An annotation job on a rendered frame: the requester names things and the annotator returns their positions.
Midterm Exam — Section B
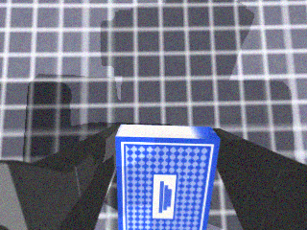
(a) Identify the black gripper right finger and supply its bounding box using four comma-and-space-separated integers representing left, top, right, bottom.
212, 128, 307, 230

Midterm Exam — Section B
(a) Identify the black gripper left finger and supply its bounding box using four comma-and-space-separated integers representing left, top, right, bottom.
0, 126, 119, 230

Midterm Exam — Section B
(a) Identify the black grid work mat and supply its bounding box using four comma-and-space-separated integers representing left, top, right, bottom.
0, 0, 307, 165

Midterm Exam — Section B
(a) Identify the blue rectangular card box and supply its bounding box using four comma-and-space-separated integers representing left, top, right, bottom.
115, 125, 221, 230

